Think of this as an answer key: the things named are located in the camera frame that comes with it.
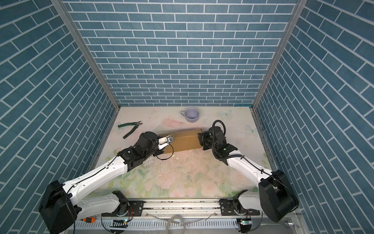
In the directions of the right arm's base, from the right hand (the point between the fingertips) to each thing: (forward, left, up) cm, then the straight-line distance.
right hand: (197, 133), depth 83 cm
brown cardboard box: (-1, +8, -7) cm, 11 cm away
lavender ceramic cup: (+28, +7, -15) cm, 33 cm away
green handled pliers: (+16, +47, -16) cm, 52 cm away
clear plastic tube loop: (-39, +8, -20) cm, 45 cm away
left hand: (-5, +18, -1) cm, 19 cm away
